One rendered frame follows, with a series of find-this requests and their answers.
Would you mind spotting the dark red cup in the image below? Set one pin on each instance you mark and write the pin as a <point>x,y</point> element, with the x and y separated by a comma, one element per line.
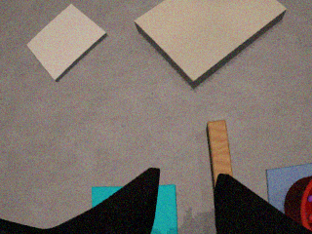
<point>296,203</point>

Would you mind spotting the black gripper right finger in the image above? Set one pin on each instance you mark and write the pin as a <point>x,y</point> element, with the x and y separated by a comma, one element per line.
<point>237,210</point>

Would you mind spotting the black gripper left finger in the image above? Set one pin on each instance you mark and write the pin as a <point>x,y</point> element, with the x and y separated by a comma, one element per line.
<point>131,210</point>

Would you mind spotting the brown rectangular bar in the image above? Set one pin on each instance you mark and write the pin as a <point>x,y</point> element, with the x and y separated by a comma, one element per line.
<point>218,143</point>

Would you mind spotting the beige flat rectangular slab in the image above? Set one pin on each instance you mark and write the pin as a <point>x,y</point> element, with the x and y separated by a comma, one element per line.
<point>197,37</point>

